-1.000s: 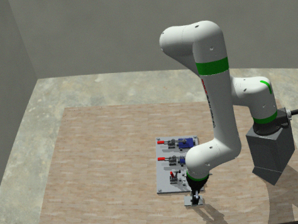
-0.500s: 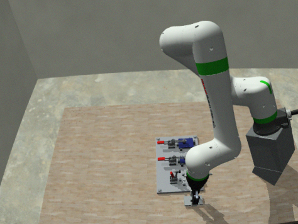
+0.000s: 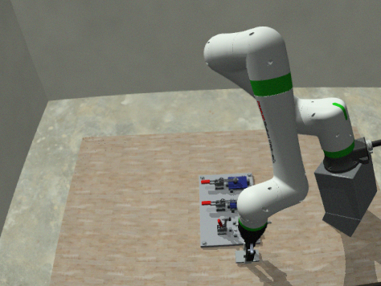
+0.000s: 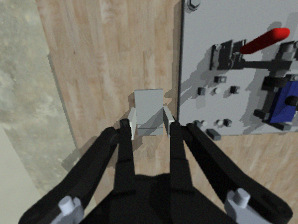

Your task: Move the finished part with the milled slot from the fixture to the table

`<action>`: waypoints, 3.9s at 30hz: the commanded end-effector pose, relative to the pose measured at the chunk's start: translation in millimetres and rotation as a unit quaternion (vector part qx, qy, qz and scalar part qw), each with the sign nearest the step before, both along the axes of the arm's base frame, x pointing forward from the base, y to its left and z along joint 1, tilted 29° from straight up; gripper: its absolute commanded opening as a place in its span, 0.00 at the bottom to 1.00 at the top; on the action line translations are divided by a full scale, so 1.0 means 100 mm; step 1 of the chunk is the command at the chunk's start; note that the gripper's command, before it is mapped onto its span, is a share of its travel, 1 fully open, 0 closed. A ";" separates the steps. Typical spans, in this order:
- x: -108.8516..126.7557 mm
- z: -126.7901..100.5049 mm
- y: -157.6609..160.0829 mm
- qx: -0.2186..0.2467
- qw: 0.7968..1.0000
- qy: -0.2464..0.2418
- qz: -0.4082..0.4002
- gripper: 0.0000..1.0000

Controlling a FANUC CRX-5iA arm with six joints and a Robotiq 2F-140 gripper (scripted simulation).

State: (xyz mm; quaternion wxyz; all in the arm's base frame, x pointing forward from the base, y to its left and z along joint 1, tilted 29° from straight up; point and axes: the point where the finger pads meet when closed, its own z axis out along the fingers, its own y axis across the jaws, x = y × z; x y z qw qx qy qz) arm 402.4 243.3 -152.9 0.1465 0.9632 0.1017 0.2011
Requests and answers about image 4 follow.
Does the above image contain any blue metal block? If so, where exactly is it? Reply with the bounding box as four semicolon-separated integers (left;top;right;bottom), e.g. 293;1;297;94
262;81;298;123

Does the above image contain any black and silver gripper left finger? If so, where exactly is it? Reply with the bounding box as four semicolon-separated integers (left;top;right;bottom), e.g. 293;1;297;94
18;107;140;224

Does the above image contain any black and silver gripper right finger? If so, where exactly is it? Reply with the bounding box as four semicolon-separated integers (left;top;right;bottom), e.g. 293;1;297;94
163;106;293;224

